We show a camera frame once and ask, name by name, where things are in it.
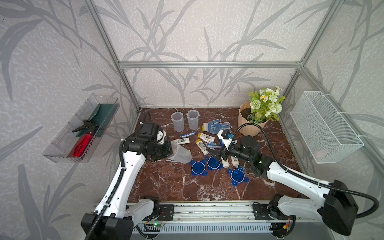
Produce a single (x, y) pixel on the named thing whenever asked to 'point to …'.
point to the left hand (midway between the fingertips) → (174, 152)
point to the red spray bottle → (81, 147)
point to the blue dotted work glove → (215, 126)
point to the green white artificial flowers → (265, 105)
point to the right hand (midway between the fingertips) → (212, 140)
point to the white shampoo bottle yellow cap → (225, 163)
